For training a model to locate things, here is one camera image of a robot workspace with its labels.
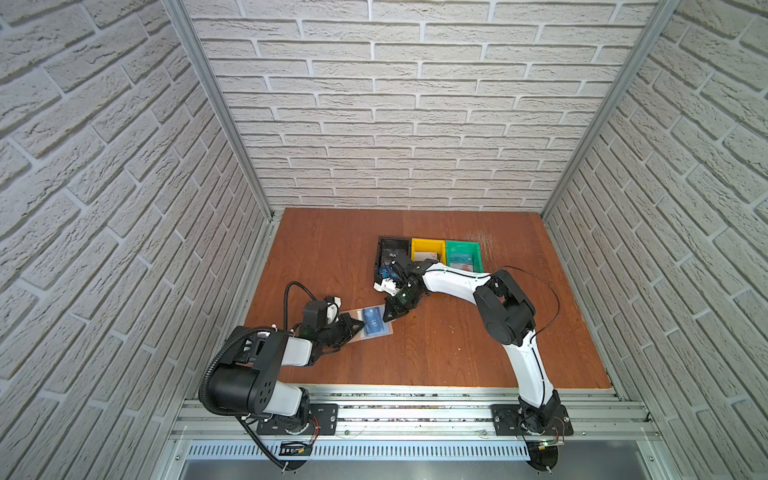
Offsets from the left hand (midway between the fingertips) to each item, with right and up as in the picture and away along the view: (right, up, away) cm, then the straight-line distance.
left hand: (365, 321), depth 89 cm
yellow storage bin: (+20, +22, +17) cm, 35 cm away
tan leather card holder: (-1, -3, -2) cm, 4 cm away
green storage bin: (+36, +23, +24) cm, 49 cm away
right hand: (+6, +1, +1) cm, 7 cm away
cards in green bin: (+33, +18, +14) cm, 40 cm away
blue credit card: (+2, 0, 0) cm, 2 cm away
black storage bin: (+7, +22, +17) cm, 29 cm away
